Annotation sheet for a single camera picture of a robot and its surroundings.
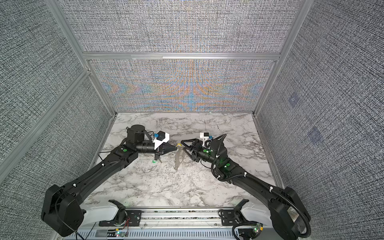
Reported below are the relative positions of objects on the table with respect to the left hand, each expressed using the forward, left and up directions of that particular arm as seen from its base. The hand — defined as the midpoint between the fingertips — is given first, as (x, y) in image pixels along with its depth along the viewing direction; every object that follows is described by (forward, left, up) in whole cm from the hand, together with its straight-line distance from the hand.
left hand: (175, 147), depth 72 cm
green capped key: (+6, +15, -23) cm, 28 cm away
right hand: (+1, -3, +2) cm, 3 cm away
